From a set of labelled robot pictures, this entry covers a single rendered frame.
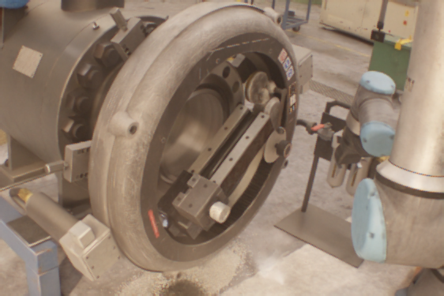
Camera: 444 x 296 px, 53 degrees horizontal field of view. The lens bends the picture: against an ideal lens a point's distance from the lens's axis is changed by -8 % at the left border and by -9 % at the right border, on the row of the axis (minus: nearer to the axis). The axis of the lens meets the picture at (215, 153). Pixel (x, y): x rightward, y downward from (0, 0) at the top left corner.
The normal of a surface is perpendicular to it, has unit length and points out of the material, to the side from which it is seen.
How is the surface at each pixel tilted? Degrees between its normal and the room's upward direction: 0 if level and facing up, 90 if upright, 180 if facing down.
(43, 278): 90
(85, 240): 90
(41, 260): 90
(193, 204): 38
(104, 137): 73
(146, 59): 46
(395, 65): 90
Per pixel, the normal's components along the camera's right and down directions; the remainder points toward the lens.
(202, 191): -0.28, -0.55
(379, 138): -0.22, 0.73
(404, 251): -0.10, 0.49
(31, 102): -0.60, 0.12
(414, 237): -0.07, 0.25
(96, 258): 0.77, 0.36
